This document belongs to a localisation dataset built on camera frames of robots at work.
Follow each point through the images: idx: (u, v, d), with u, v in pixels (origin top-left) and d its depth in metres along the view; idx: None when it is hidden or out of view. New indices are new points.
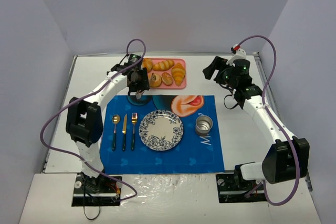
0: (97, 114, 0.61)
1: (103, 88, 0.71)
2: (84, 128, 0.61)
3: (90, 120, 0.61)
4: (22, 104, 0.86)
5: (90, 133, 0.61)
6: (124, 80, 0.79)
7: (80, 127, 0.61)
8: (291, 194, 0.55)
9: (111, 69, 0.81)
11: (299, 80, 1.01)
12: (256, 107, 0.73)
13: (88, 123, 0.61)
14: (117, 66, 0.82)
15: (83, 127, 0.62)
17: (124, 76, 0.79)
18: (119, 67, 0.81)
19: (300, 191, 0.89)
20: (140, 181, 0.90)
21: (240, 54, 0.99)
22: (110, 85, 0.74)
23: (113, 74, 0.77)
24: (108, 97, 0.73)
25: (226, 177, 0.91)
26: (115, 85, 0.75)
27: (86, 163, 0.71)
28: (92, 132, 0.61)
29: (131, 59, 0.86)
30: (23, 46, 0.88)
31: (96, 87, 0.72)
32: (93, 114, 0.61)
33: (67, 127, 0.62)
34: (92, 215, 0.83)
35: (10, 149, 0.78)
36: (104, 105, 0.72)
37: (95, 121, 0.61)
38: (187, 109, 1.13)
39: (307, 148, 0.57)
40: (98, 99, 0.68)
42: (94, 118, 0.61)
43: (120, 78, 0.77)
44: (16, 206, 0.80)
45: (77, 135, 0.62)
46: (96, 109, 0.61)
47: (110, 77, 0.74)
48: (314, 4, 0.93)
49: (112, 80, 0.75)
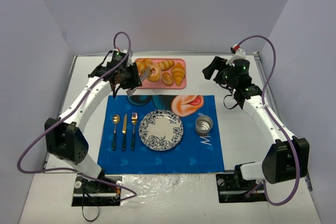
0: (75, 137, 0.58)
1: (81, 103, 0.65)
2: (65, 150, 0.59)
3: (69, 143, 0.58)
4: (22, 103, 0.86)
5: (72, 155, 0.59)
6: (106, 86, 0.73)
7: (62, 148, 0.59)
8: (292, 193, 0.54)
9: (91, 73, 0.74)
11: (299, 80, 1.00)
12: (256, 107, 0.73)
13: (69, 146, 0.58)
14: (98, 69, 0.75)
15: (64, 148, 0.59)
17: (105, 81, 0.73)
18: (100, 71, 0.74)
19: (300, 191, 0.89)
20: (140, 181, 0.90)
21: (240, 54, 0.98)
22: (90, 96, 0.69)
23: (92, 82, 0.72)
24: (89, 110, 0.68)
25: (226, 177, 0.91)
26: (96, 95, 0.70)
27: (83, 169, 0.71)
28: (75, 153, 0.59)
29: (115, 57, 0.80)
30: (22, 46, 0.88)
31: (74, 103, 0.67)
32: (71, 136, 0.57)
33: (49, 149, 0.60)
34: (90, 216, 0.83)
35: (10, 149, 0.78)
36: (85, 121, 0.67)
37: (76, 144, 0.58)
38: (187, 109, 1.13)
39: (307, 148, 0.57)
40: (76, 118, 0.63)
42: (74, 140, 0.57)
43: (101, 86, 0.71)
44: (16, 205, 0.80)
45: (62, 156, 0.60)
46: (73, 131, 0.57)
47: (89, 88, 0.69)
48: (314, 4, 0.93)
49: (91, 91, 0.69)
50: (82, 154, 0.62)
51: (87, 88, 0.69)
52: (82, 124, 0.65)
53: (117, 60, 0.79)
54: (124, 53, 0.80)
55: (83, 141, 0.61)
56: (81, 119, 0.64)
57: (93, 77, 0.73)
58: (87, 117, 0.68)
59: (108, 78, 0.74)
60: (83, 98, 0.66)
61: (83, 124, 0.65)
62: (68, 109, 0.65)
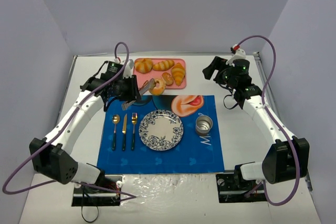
0: (61, 159, 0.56)
1: (69, 123, 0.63)
2: (52, 171, 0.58)
3: (55, 165, 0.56)
4: (22, 103, 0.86)
5: (59, 176, 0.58)
6: (96, 102, 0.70)
7: (49, 168, 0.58)
8: (292, 193, 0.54)
9: (82, 86, 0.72)
11: (300, 80, 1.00)
12: (256, 107, 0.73)
13: (55, 169, 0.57)
14: (91, 82, 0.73)
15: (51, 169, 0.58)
17: (96, 96, 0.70)
18: (92, 84, 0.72)
19: (300, 191, 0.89)
20: (140, 181, 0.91)
21: (240, 54, 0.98)
22: (80, 113, 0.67)
23: (83, 97, 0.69)
24: (79, 129, 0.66)
25: (226, 177, 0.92)
26: (85, 112, 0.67)
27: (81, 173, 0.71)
28: (61, 174, 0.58)
29: (110, 69, 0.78)
30: (22, 46, 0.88)
31: (62, 121, 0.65)
32: (57, 159, 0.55)
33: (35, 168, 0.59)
34: (90, 216, 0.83)
35: (10, 149, 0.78)
36: (74, 139, 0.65)
37: (62, 166, 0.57)
38: (187, 109, 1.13)
39: (307, 147, 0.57)
40: (63, 138, 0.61)
42: (60, 163, 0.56)
43: (92, 102, 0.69)
44: (16, 205, 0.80)
45: (48, 176, 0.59)
46: (60, 155, 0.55)
47: (79, 105, 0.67)
48: (314, 3, 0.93)
49: (81, 107, 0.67)
50: (69, 173, 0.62)
51: (76, 105, 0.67)
52: (71, 143, 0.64)
53: (111, 72, 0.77)
54: (119, 66, 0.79)
55: (70, 161, 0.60)
56: (68, 140, 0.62)
57: (85, 91, 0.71)
58: (77, 135, 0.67)
59: (100, 92, 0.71)
60: (71, 116, 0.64)
61: (71, 144, 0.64)
62: (55, 127, 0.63)
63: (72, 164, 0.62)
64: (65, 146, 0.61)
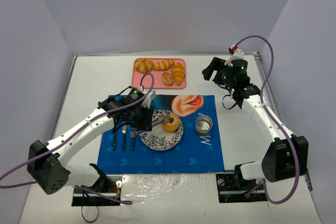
0: (53, 170, 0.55)
1: (73, 136, 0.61)
2: (42, 178, 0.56)
3: (45, 173, 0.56)
4: (22, 103, 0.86)
5: (45, 185, 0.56)
6: (107, 123, 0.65)
7: (38, 173, 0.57)
8: (291, 191, 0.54)
9: (100, 103, 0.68)
11: (299, 79, 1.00)
12: (255, 106, 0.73)
13: (45, 177, 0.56)
14: (108, 102, 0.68)
15: (41, 176, 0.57)
17: (109, 117, 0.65)
18: (109, 104, 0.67)
19: (300, 191, 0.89)
20: (140, 181, 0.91)
21: (238, 54, 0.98)
22: (87, 128, 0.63)
23: (96, 114, 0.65)
24: (82, 142, 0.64)
25: (226, 177, 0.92)
26: (93, 130, 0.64)
27: (80, 176, 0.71)
28: (48, 184, 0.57)
29: (132, 94, 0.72)
30: (23, 46, 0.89)
31: (69, 131, 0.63)
32: (49, 168, 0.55)
33: (28, 169, 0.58)
34: (90, 216, 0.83)
35: (10, 149, 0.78)
36: (75, 152, 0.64)
37: (52, 177, 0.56)
38: (187, 109, 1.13)
39: (306, 145, 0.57)
40: (63, 150, 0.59)
42: (51, 173, 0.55)
43: (103, 121, 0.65)
44: (16, 204, 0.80)
45: (37, 180, 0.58)
46: (53, 165, 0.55)
47: (89, 121, 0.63)
48: (314, 3, 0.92)
49: (91, 123, 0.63)
50: (58, 185, 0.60)
51: (87, 120, 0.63)
52: (71, 155, 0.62)
53: (130, 98, 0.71)
54: (142, 94, 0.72)
55: (63, 174, 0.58)
56: (67, 152, 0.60)
57: (99, 109, 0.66)
58: (80, 148, 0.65)
59: (113, 114, 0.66)
60: (76, 131, 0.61)
61: (69, 156, 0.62)
62: (60, 136, 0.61)
63: (64, 179, 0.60)
64: (62, 157, 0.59)
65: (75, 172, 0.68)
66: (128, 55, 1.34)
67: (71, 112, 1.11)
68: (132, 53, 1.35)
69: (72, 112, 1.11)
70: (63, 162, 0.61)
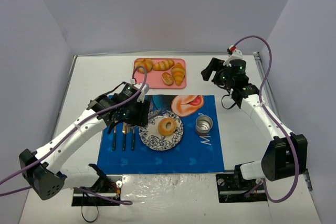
0: (45, 179, 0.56)
1: (61, 142, 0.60)
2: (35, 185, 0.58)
3: (37, 183, 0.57)
4: (22, 103, 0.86)
5: (40, 193, 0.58)
6: (97, 125, 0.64)
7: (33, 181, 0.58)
8: (291, 190, 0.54)
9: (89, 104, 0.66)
11: (299, 79, 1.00)
12: (254, 105, 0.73)
13: (37, 186, 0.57)
14: (99, 100, 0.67)
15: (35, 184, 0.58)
17: (98, 118, 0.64)
18: (100, 103, 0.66)
19: (300, 191, 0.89)
20: (140, 181, 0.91)
21: (237, 54, 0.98)
22: (76, 132, 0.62)
23: (85, 116, 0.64)
24: (72, 148, 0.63)
25: (226, 177, 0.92)
26: (83, 134, 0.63)
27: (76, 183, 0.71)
28: (43, 192, 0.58)
29: (125, 92, 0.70)
30: (22, 46, 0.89)
31: (58, 137, 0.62)
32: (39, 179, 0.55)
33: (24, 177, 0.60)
34: (89, 217, 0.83)
35: (10, 148, 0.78)
36: (66, 158, 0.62)
37: (43, 185, 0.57)
38: (187, 109, 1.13)
39: (306, 144, 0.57)
40: (51, 158, 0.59)
42: (41, 183, 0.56)
43: (92, 124, 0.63)
44: (17, 204, 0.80)
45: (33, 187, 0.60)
46: (44, 174, 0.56)
47: (77, 125, 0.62)
48: (314, 3, 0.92)
49: (79, 127, 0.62)
50: (54, 190, 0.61)
51: (75, 124, 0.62)
52: (62, 161, 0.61)
53: (123, 96, 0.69)
54: (135, 89, 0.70)
55: (55, 181, 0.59)
56: (57, 160, 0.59)
57: (88, 110, 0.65)
58: (70, 154, 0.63)
59: (103, 115, 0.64)
60: (64, 137, 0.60)
61: (60, 162, 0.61)
62: (49, 143, 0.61)
63: (59, 184, 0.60)
64: (52, 165, 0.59)
65: (73, 176, 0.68)
66: (128, 55, 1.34)
67: (71, 112, 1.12)
68: (132, 53, 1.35)
69: (72, 112, 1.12)
70: (56, 168, 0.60)
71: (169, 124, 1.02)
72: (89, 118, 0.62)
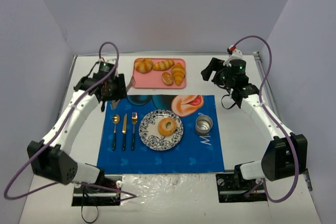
0: (61, 158, 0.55)
1: (64, 123, 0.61)
2: (52, 172, 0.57)
3: (54, 167, 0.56)
4: (22, 103, 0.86)
5: (61, 177, 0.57)
6: (91, 101, 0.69)
7: (49, 170, 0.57)
8: (291, 190, 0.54)
9: (75, 87, 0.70)
11: (299, 79, 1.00)
12: (254, 105, 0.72)
13: (55, 170, 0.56)
14: (83, 82, 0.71)
15: (51, 171, 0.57)
17: (91, 95, 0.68)
18: (85, 84, 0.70)
19: (299, 191, 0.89)
20: (140, 181, 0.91)
21: (237, 54, 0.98)
22: (75, 113, 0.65)
23: (77, 97, 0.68)
24: (75, 128, 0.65)
25: (226, 176, 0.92)
26: (81, 112, 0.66)
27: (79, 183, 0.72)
28: (63, 174, 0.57)
29: (102, 68, 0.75)
30: (22, 46, 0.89)
31: (59, 122, 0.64)
32: (56, 161, 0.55)
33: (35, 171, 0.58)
34: (88, 217, 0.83)
35: (10, 149, 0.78)
36: (73, 139, 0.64)
37: (62, 167, 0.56)
38: (187, 109, 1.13)
39: (306, 143, 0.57)
40: (61, 138, 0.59)
42: (60, 164, 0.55)
43: (86, 101, 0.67)
44: (16, 205, 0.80)
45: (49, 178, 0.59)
46: (58, 154, 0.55)
47: (74, 104, 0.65)
48: (314, 3, 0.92)
49: (76, 107, 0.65)
50: (70, 174, 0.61)
51: (71, 105, 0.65)
52: (70, 142, 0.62)
53: (103, 72, 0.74)
54: (112, 64, 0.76)
55: (71, 162, 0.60)
56: (66, 140, 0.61)
57: (78, 92, 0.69)
58: (75, 135, 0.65)
59: (94, 91, 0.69)
60: (66, 117, 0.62)
61: (69, 144, 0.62)
62: (52, 129, 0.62)
63: (73, 167, 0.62)
64: (64, 146, 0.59)
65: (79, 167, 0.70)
66: (128, 54, 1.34)
67: None
68: (132, 53, 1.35)
69: None
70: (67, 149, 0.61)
71: (169, 123, 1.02)
72: (83, 95, 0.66)
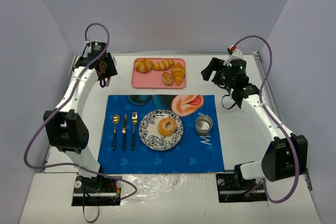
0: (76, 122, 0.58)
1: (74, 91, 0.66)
2: (69, 138, 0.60)
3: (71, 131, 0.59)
4: (22, 103, 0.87)
5: (77, 141, 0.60)
6: (92, 75, 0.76)
7: (65, 137, 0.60)
8: (292, 190, 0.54)
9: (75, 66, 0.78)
11: (299, 79, 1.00)
12: (254, 106, 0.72)
13: (71, 134, 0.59)
14: (81, 61, 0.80)
15: (67, 138, 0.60)
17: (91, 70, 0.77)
18: (84, 62, 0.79)
19: (300, 191, 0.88)
20: (140, 181, 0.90)
21: (237, 54, 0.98)
22: (80, 84, 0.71)
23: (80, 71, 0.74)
24: (82, 98, 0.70)
25: (226, 176, 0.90)
26: (85, 83, 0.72)
27: (82, 168, 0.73)
28: (79, 139, 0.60)
29: (94, 48, 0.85)
30: (22, 46, 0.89)
31: (66, 93, 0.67)
32: (72, 123, 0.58)
33: (52, 142, 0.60)
34: (91, 216, 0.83)
35: (10, 148, 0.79)
36: (81, 108, 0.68)
37: (79, 130, 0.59)
38: (187, 109, 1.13)
39: (306, 144, 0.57)
40: (73, 105, 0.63)
42: (76, 126, 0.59)
43: (89, 74, 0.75)
44: (16, 205, 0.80)
45: (65, 147, 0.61)
46: (73, 118, 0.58)
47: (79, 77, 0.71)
48: (313, 3, 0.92)
49: (81, 79, 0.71)
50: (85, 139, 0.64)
51: (76, 77, 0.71)
52: (79, 110, 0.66)
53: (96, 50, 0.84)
54: (102, 42, 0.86)
55: (84, 127, 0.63)
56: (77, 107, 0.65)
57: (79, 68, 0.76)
58: (82, 106, 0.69)
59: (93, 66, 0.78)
60: (75, 86, 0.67)
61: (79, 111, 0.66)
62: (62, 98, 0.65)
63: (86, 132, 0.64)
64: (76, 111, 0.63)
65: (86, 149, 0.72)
66: (128, 54, 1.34)
67: None
68: (132, 53, 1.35)
69: None
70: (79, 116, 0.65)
71: (169, 123, 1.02)
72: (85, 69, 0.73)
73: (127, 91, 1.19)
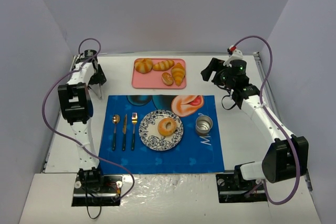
0: (85, 91, 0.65)
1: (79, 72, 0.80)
2: (80, 106, 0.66)
3: (81, 99, 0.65)
4: (21, 103, 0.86)
5: (86, 108, 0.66)
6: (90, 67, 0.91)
7: (76, 107, 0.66)
8: (293, 192, 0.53)
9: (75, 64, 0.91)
11: (299, 80, 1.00)
12: (255, 107, 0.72)
13: (82, 102, 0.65)
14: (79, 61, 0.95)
15: (78, 107, 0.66)
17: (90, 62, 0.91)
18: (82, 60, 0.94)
19: (300, 191, 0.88)
20: (140, 181, 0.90)
21: (237, 55, 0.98)
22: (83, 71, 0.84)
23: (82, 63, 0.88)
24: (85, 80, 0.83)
25: (226, 177, 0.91)
26: (87, 70, 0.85)
27: (84, 148, 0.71)
28: (88, 107, 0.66)
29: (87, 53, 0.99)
30: (23, 46, 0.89)
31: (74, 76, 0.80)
32: (82, 92, 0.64)
33: (63, 113, 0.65)
34: (94, 213, 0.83)
35: (11, 149, 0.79)
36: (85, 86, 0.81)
37: (87, 98, 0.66)
38: (187, 109, 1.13)
39: (307, 146, 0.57)
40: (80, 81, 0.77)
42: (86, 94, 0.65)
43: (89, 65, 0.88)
44: (16, 205, 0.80)
45: (76, 116, 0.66)
46: (83, 86, 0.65)
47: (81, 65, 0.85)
48: (313, 4, 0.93)
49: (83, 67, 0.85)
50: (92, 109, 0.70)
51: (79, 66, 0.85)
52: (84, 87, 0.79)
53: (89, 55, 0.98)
54: (94, 51, 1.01)
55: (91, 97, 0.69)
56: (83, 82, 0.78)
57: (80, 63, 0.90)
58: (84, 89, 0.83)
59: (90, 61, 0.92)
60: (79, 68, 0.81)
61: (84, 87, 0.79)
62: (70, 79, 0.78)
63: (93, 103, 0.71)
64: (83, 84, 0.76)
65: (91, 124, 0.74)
66: (128, 55, 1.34)
67: None
68: (132, 53, 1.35)
69: None
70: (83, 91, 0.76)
71: (169, 124, 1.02)
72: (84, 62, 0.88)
73: (127, 91, 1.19)
